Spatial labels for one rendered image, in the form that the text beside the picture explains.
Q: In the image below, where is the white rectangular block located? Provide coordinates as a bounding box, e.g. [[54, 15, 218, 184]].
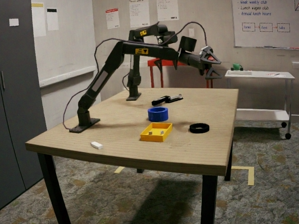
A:
[[91, 142, 103, 149]]

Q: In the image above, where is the black rubber ring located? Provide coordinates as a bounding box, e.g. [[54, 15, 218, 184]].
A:
[[189, 123, 209, 133]]

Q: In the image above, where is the blue plastic ring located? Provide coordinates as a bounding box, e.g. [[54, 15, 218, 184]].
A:
[[148, 107, 169, 122]]

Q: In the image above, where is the yellow rectangular tray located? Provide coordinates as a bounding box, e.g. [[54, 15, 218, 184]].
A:
[[140, 123, 172, 142]]

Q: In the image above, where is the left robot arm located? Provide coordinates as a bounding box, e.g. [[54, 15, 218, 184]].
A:
[[126, 25, 178, 101]]

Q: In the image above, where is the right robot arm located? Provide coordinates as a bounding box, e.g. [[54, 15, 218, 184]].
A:
[[69, 36, 197, 133]]

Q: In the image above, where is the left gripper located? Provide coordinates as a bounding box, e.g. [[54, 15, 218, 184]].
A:
[[154, 45, 178, 73]]

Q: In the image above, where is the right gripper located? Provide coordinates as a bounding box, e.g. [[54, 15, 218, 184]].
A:
[[188, 46, 223, 80]]

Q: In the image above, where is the black stapler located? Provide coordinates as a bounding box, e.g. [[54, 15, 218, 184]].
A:
[[152, 94, 183, 105]]

